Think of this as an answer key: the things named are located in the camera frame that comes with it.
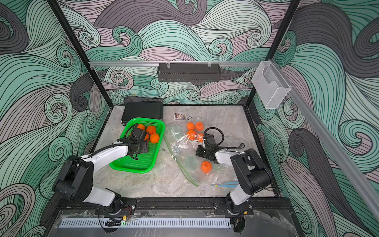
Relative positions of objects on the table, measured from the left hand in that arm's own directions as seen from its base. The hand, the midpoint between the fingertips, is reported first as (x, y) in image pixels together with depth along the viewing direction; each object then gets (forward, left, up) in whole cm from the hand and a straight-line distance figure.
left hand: (141, 146), depth 90 cm
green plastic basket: (-8, -3, -6) cm, 10 cm away
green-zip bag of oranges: (-14, -38, -5) cm, 41 cm away
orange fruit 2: (+6, -7, 0) cm, 9 cm away
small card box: (+28, -23, -4) cm, 36 cm away
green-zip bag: (+7, -28, 0) cm, 29 cm away
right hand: (-1, -34, -6) cm, 35 cm away
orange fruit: (+11, -5, +3) cm, 12 cm away
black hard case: (+34, +7, -3) cm, 35 cm away
